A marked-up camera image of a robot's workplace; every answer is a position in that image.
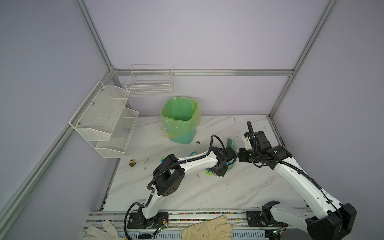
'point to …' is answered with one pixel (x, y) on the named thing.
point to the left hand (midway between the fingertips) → (217, 172)
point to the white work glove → (110, 233)
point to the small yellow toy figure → (132, 163)
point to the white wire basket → (150, 80)
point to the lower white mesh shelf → (120, 137)
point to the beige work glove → (216, 229)
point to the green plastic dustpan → (230, 166)
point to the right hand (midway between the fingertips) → (236, 154)
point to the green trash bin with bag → (180, 118)
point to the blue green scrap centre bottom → (208, 172)
